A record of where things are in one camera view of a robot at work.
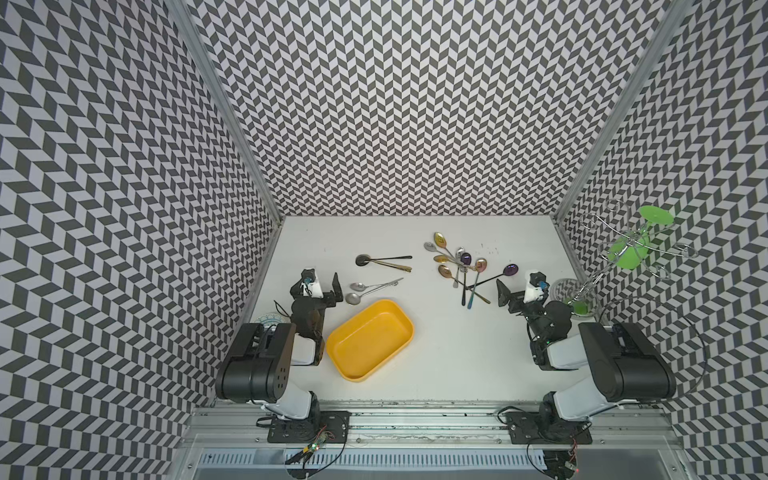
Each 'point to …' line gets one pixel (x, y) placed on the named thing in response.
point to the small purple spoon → (466, 260)
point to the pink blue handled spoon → (480, 265)
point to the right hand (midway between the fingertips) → (512, 279)
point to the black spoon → (363, 260)
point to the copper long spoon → (445, 272)
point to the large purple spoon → (509, 270)
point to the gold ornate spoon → (444, 259)
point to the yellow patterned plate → (268, 320)
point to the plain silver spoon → (354, 298)
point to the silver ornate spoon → (359, 286)
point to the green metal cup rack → (627, 249)
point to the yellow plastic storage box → (366, 346)
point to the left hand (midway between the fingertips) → (321, 276)
